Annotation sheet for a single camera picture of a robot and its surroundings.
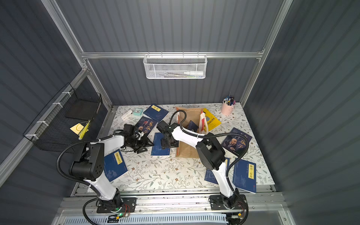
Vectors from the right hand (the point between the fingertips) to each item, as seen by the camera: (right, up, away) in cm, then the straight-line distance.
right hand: (168, 146), depth 92 cm
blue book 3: (-34, -11, -5) cm, 36 cm away
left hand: (-11, -1, 0) cm, 11 cm away
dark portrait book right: (+47, +1, +4) cm, 47 cm away
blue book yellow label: (+16, +13, +6) cm, 22 cm away
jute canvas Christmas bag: (+20, +20, -2) cm, 28 cm away
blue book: (-13, +23, +24) cm, 36 cm away
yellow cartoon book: (+33, +16, +16) cm, 40 cm away
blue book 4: (+26, -16, -10) cm, 32 cm away
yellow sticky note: (-47, +13, -18) cm, 52 cm away
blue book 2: (-8, -2, +2) cm, 8 cm away
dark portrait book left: (-19, +13, +14) cm, 27 cm away
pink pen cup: (+44, +28, +15) cm, 55 cm away
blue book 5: (+46, -16, -10) cm, 50 cm away
